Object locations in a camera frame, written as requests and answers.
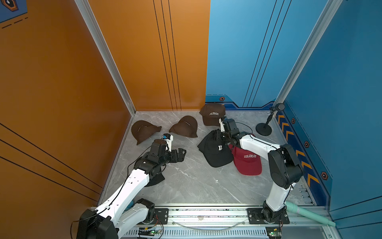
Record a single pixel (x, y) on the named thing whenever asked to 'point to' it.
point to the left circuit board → (148, 232)
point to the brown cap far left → (142, 129)
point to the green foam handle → (291, 206)
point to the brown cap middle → (187, 126)
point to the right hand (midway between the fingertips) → (216, 133)
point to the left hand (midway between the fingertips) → (180, 149)
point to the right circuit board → (274, 232)
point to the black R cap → (217, 165)
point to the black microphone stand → (264, 129)
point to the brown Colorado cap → (211, 112)
